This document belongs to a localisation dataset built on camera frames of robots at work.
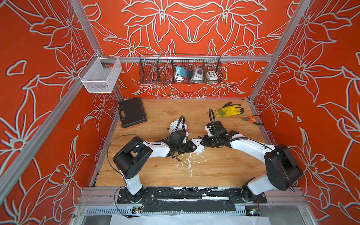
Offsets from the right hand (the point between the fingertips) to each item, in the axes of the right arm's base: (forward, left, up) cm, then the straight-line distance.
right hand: (198, 143), depth 86 cm
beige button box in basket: (+40, -10, +23) cm, 47 cm away
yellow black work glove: (+32, -28, -4) cm, 43 cm away
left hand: (-1, +2, -4) cm, 4 cm away
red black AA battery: (-9, +12, -6) cm, 16 cm away
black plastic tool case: (+25, +49, 0) cm, 55 cm away
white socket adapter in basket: (+36, 0, +26) cm, 45 cm away
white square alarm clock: (-2, -1, -3) cm, 4 cm away
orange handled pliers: (+25, -41, -6) cm, 48 cm away
